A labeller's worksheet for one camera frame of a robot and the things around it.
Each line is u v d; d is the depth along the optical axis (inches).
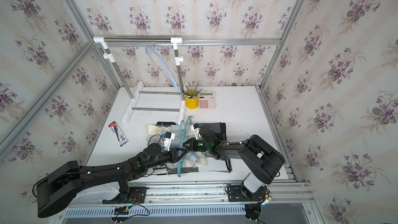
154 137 28.0
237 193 28.9
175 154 27.8
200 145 29.4
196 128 32.0
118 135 36.5
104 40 28.8
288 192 29.6
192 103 40.4
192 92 41.0
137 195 28.7
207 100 43.5
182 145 30.7
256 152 20.0
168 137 28.8
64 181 18.4
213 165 32.5
